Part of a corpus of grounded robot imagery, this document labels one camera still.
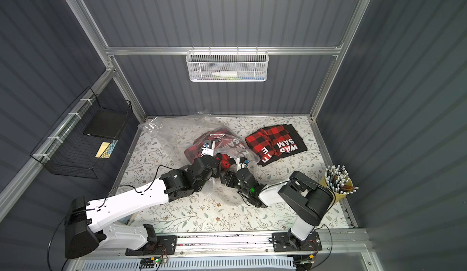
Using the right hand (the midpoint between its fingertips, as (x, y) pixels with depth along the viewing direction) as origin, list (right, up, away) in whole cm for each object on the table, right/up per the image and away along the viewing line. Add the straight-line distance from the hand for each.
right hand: (223, 176), depth 86 cm
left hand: (-1, +10, -12) cm, 16 cm away
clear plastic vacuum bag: (-29, +23, +29) cm, 47 cm away
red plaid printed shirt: (+21, +16, +13) cm, 30 cm away
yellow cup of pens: (+47, +3, -14) cm, 49 cm away
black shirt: (+35, +14, +11) cm, 39 cm away
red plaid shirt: (+2, +14, +13) cm, 19 cm away
